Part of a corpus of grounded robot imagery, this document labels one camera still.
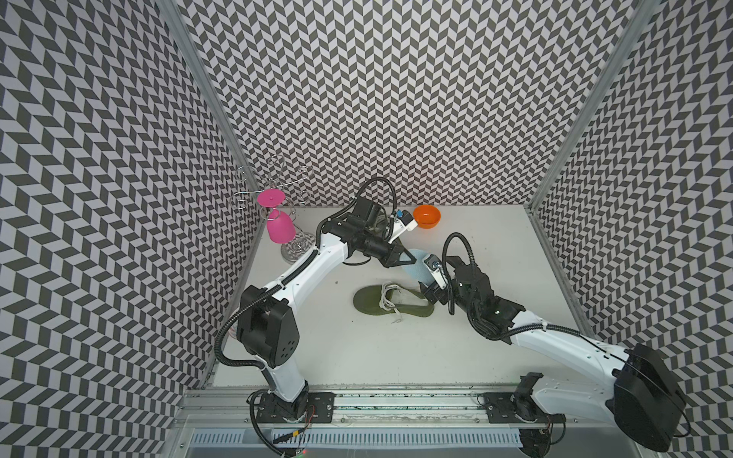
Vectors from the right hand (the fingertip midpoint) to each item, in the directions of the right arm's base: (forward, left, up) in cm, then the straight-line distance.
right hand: (434, 271), depth 81 cm
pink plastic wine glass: (+13, +46, +5) cm, 48 cm away
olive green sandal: (-5, +13, -7) cm, 16 cm away
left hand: (-1, +7, +7) cm, 10 cm away
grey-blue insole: (-3, +6, +5) cm, 8 cm away
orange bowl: (+33, -3, -12) cm, 35 cm away
